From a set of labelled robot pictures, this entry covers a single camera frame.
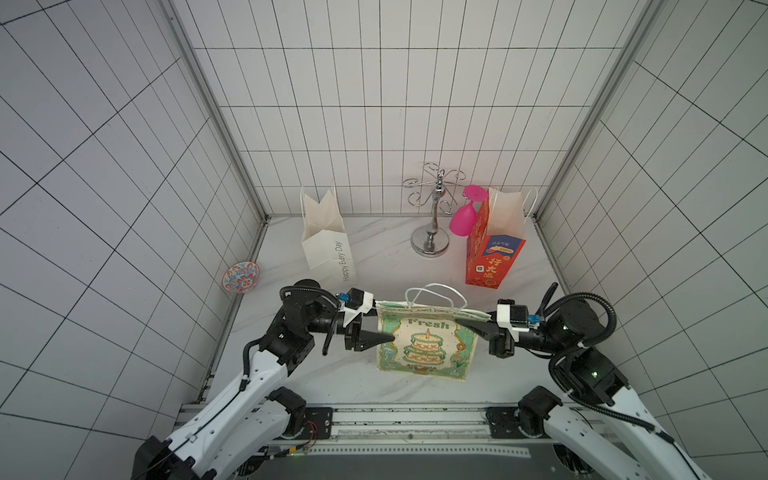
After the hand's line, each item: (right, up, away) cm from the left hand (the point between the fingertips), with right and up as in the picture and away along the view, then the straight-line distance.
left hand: (386, 326), depth 64 cm
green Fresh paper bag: (+8, -2, -3) cm, 9 cm away
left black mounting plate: (-17, -27, +9) cm, 33 cm away
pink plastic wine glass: (+25, +25, +30) cm, 46 cm away
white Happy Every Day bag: (-17, +19, +18) cm, 31 cm away
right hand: (+14, +5, -6) cm, 16 cm away
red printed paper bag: (+30, +19, +15) cm, 38 cm away
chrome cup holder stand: (+17, +18, +46) cm, 53 cm away
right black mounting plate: (+30, -26, +7) cm, 41 cm away
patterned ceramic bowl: (-50, +6, +36) cm, 62 cm away
